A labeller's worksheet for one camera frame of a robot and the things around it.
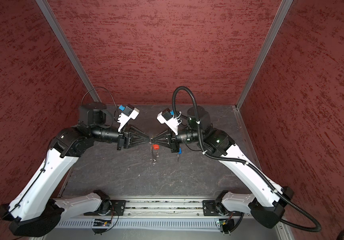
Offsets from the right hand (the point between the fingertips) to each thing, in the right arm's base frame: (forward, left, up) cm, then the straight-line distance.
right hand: (153, 144), depth 54 cm
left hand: (0, +2, +1) cm, 3 cm away
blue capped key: (+16, -10, -39) cm, 43 cm away
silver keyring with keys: (+17, +6, -40) cm, 44 cm away
